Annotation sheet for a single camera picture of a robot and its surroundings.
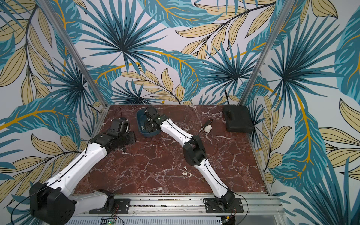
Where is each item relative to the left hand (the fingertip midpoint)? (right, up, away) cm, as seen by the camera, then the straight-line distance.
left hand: (133, 138), depth 81 cm
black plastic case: (+71, +11, +23) cm, 75 cm away
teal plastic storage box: (-3, +12, +28) cm, 30 cm away
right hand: (+6, +8, +15) cm, 18 cm away
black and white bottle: (+47, +5, +22) cm, 53 cm away
